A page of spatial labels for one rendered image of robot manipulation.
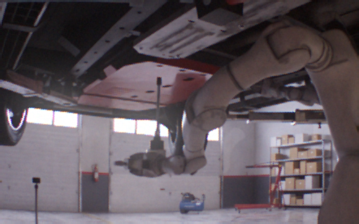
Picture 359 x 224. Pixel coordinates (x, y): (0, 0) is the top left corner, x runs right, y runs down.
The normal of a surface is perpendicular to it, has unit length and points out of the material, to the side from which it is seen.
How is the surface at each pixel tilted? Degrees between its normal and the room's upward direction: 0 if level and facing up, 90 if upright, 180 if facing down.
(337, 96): 95
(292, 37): 83
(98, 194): 90
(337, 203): 89
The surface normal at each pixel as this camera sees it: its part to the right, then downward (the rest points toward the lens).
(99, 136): 0.54, -0.15
